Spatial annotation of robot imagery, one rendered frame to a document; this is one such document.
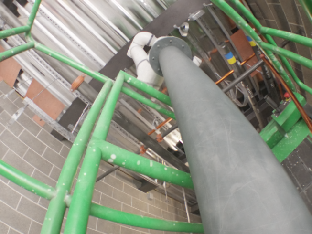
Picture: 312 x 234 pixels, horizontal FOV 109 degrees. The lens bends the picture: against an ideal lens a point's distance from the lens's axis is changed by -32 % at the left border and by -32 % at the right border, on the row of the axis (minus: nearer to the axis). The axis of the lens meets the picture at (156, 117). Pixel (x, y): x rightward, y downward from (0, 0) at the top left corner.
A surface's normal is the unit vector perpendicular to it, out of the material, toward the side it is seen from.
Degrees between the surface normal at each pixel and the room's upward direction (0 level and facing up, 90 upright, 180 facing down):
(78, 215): 90
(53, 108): 180
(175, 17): 180
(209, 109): 90
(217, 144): 90
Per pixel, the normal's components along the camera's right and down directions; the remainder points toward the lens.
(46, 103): 0.06, 0.55
